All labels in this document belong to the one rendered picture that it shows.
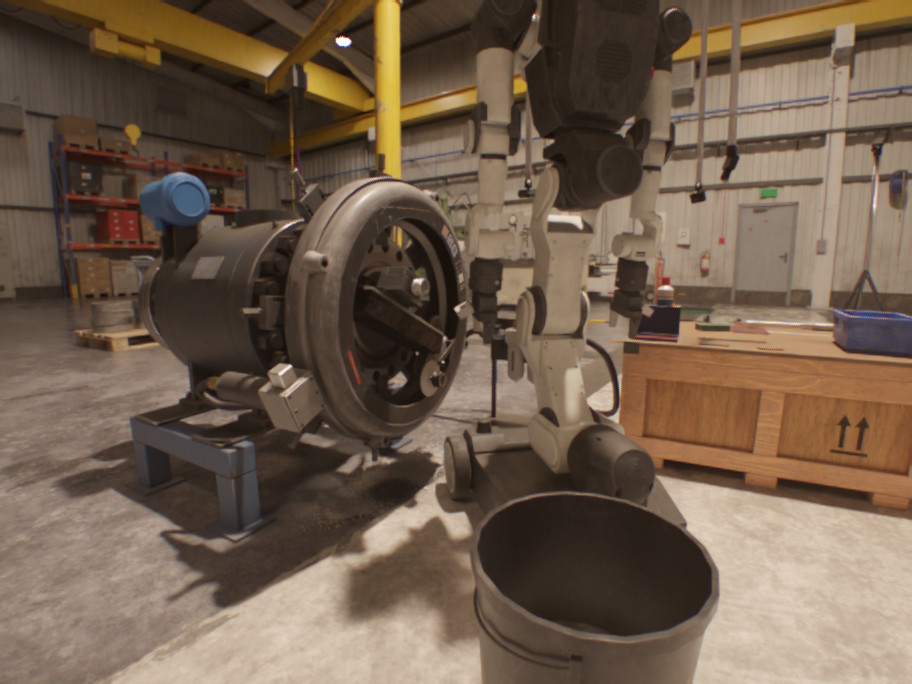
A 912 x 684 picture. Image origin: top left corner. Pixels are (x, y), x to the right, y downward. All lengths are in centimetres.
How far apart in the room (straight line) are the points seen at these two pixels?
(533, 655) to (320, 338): 74
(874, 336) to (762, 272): 975
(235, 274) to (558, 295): 92
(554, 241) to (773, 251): 1049
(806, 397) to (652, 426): 50
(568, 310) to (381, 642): 91
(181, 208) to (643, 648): 159
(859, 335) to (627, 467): 109
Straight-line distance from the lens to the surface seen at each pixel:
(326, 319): 104
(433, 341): 136
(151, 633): 121
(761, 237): 1162
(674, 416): 179
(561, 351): 130
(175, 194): 167
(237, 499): 141
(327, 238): 108
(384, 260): 139
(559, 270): 125
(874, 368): 180
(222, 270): 148
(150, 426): 170
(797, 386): 177
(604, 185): 104
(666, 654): 59
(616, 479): 102
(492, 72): 119
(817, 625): 130
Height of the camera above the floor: 73
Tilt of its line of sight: 9 degrees down
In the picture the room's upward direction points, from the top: straight up
